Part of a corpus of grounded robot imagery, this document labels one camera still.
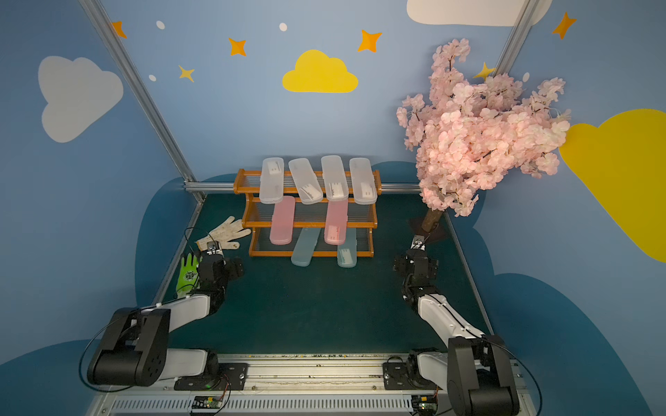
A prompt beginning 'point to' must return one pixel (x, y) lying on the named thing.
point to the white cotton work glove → (229, 230)
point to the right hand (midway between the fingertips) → (420, 254)
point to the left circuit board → (207, 402)
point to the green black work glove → (188, 277)
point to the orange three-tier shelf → (310, 213)
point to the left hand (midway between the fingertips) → (224, 258)
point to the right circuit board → (425, 404)
